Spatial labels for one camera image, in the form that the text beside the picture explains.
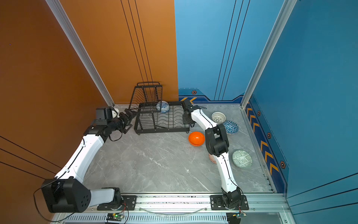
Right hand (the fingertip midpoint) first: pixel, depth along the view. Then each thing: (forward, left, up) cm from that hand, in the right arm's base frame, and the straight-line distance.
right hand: (187, 121), depth 104 cm
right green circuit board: (-58, -23, -6) cm, 63 cm away
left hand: (-13, +30, +21) cm, 39 cm away
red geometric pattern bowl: (-28, -15, -4) cm, 33 cm away
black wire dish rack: (-9, +21, +17) cm, 28 cm away
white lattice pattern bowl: (+5, -25, -2) cm, 25 cm away
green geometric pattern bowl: (-29, -34, -4) cm, 45 cm away
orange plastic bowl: (-15, -6, -1) cm, 16 cm away
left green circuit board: (-58, +38, -6) cm, 70 cm away
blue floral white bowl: (+15, +20, 0) cm, 25 cm away
